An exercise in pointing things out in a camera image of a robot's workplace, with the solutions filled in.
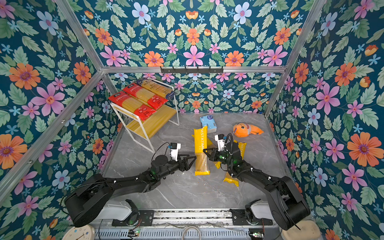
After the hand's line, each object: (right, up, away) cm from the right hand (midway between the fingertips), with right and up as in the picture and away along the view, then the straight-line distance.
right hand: (203, 149), depth 81 cm
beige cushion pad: (+48, -35, -14) cm, 61 cm away
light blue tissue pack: (+4, +17, +27) cm, 32 cm away
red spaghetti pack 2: (-27, +27, -3) cm, 38 cm away
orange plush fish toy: (+26, +10, +18) cm, 34 cm away
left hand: (-5, -2, -4) cm, 7 cm away
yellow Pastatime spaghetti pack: (-1, -8, -1) cm, 8 cm away
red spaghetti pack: (-38, +25, -4) cm, 46 cm away
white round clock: (-55, -36, -13) cm, 67 cm away
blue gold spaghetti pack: (-28, +35, +4) cm, 45 cm away
